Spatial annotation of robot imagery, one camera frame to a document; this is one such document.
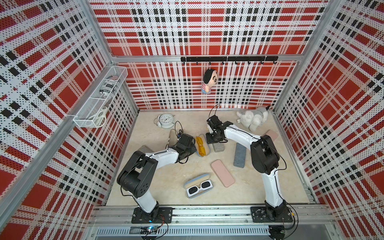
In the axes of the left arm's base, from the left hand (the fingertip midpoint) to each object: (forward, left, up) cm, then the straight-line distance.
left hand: (195, 147), depth 95 cm
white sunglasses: (-26, 0, 0) cm, 26 cm away
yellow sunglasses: (-1, -4, -2) cm, 5 cm away
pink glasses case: (-16, -16, -2) cm, 23 cm away
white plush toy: (+20, -38, +4) cm, 43 cm away
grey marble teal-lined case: (-1, +33, -1) cm, 33 cm away
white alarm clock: (+23, +23, 0) cm, 32 cm away
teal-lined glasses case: (+1, -15, -1) cm, 15 cm away
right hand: (+5, -11, +2) cm, 12 cm away
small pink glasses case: (+12, -56, -4) cm, 57 cm away
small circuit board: (-44, +22, -2) cm, 49 cm away
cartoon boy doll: (+30, -10, +30) cm, 44 cm away
